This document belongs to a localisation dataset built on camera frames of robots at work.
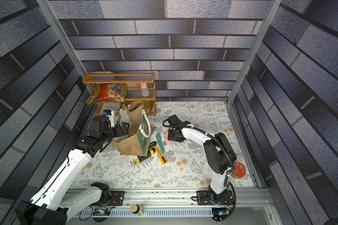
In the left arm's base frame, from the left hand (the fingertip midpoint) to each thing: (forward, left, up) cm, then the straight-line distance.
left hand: (123, 124), depth 77 cm
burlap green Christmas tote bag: (-9, -8, -5) cm, 13 cm away
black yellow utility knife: (-5, -14, -22) cm, 27 cm away
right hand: (+3, -27, -19) cm, 33 cm away
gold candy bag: (+32, -8, -18) cm, 38 cm away
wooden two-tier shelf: (+45, +11, -1) cm, 47 cm away
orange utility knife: (-8, -21, -23) cm, 32 cm away
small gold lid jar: (-38, -12, -10) cm, 41 cm away
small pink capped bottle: (+35, -7, -4) cm, 36 cm away
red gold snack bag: (+30, +19, -3) cm, 35 cm away
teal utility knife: (+6, -18, -23) cm, 29 cm away
